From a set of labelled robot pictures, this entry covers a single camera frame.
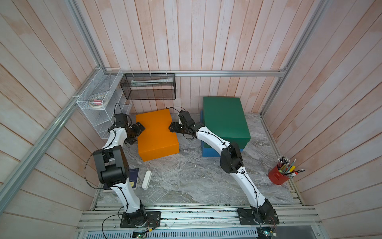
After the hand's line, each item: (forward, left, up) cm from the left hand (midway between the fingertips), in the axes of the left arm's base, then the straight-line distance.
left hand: (142, 133), depth 96 cm
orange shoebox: (-6, -10, -1) cm, 12 cm away
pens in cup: (-26, -81, +5) cm, 85 cm away
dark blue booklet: (-23, +3, -11) cm, 26 cm away
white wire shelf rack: (-6, +15, +20) cm, 26 cm away
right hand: (+5, -19, -1) cm, 20 cm away
